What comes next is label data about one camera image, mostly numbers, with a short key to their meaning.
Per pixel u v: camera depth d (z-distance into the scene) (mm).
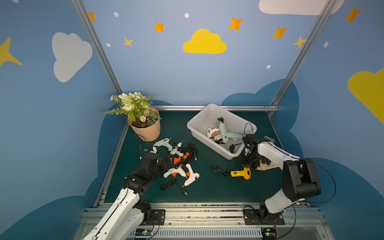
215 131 1068
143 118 931
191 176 865
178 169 868
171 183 841
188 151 955
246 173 860
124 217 471
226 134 993
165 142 1013
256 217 737
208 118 1146
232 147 995
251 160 767
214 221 739
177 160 937
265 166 920
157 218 741
